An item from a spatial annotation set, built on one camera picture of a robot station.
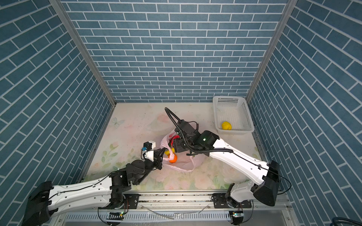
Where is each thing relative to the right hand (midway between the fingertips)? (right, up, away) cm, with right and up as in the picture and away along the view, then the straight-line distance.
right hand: (178, 144), depth 73 cm
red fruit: (-3, +2, +10) cm, 11 cm away
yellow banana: (-4, -2, -9) cm, 10 cm away
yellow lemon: (+33, +8, +26) cm, 43 cm away
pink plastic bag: (+1, -13, +14) cm, 19 cm away
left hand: (-5, -3, -1) cm, 6 cm away
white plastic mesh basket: (+42, +16, +42) cm, 61 cm away
